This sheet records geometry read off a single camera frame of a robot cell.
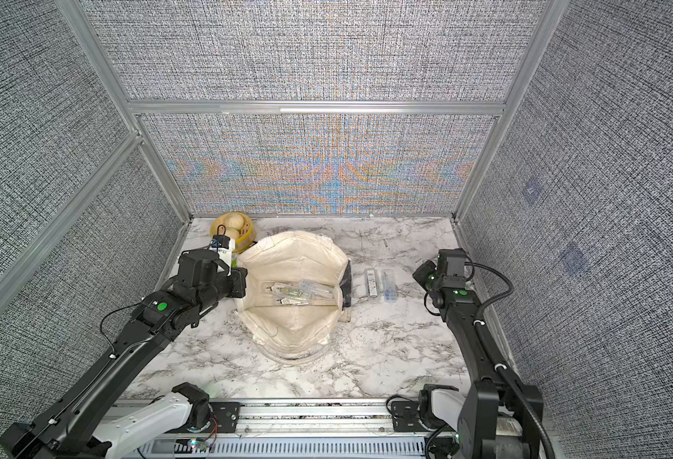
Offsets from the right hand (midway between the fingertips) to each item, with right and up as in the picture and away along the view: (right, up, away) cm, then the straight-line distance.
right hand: (420, 260), depth 84 cm
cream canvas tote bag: (-36, -21, -2) cm, 42 cm away
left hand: (-47, -1, -10) cm, 48 cm away
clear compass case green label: (-36, -11, +9) cm, 39 cm away
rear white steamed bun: (-63, +13, +26) cm, 69 cm away
